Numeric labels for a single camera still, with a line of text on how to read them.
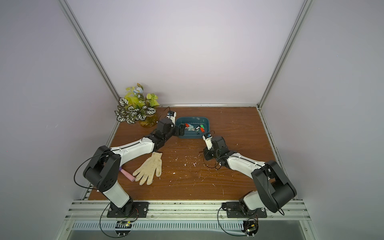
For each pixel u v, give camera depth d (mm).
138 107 888
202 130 1046
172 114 795
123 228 720
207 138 795
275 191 422
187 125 1063
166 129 699
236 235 672
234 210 734
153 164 893
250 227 703
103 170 460
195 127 1066
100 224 634
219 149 685
